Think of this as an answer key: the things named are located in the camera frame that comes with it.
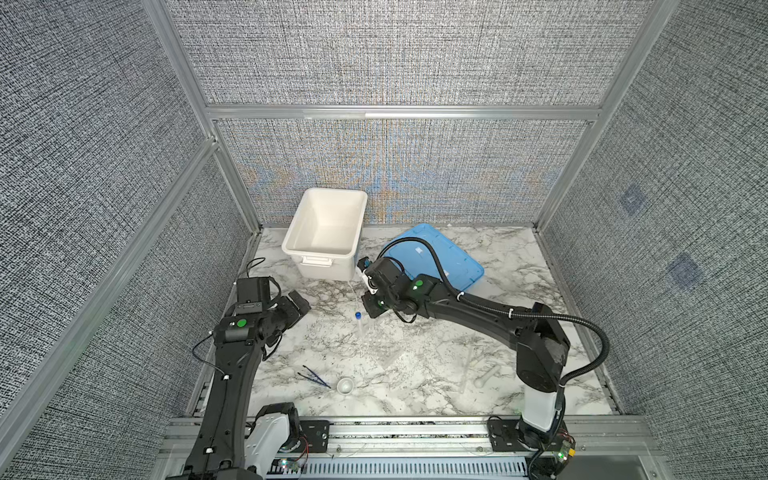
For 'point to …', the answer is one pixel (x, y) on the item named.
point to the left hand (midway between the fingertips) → (297, 311)
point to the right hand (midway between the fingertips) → (365, 298)
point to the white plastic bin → (324, 235)
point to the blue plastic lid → (417, 259)
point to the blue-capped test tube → (358, 317)
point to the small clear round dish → (345, 386)
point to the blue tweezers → (314, 379)
